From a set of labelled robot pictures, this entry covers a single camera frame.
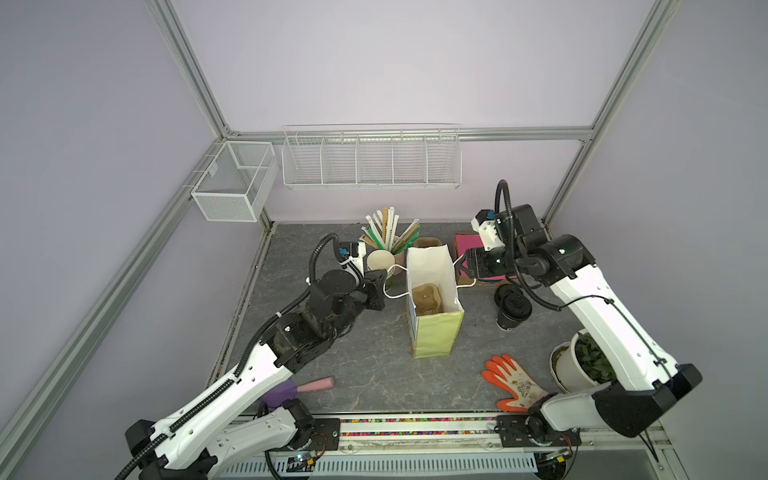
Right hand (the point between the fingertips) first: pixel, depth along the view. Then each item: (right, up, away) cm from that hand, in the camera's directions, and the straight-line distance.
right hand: (469, 264), depth 72 cm
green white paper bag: (-8, -17, +1) cm, 19 cm away
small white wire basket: (-72, +26, +29) cm, 82 cm away
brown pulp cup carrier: (-8, -13, +24) cm, 28 cm away
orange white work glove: (+12, -30, +11) cm, 34 cm away
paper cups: (-23, 0, +21) cm, 31 cm away
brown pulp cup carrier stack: (-6, +7, +37) cm, 38 cm away
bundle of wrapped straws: (-23, +10, +27) cm, 37 cm away
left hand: (-20, -3, -6) cm, 21 cm away
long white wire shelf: (-26, +35, +26) cm, 51 cm away
